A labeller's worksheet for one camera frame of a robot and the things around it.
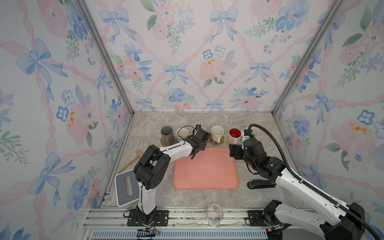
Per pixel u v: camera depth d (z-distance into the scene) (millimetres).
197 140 733
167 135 931
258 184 807
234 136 975
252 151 560
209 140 1030
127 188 799
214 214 763
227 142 1028
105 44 831
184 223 734
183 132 960
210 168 900
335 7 690
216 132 975
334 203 413
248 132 644
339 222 398
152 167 500
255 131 977
